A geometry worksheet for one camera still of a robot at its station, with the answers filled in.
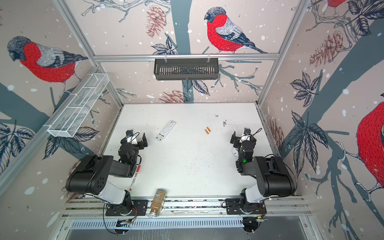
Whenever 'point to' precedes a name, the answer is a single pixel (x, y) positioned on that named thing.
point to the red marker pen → (138, 169)
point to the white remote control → (165, 131)
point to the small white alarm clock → (235, 151)
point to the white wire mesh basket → (68, 123)
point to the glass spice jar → (158, 203)
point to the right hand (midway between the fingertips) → (243, 134)
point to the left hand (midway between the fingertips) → (135, 134)
